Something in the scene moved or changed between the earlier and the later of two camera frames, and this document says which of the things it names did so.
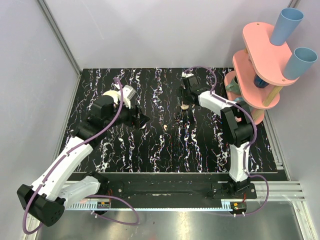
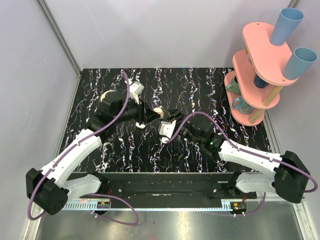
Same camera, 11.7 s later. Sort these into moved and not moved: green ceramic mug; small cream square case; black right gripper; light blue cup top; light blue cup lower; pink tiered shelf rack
Moved: black right gripper; small cream square case
Not moved: green ceramic mug; light blue cup lower; pink tiered shelf rack; light blue cup top
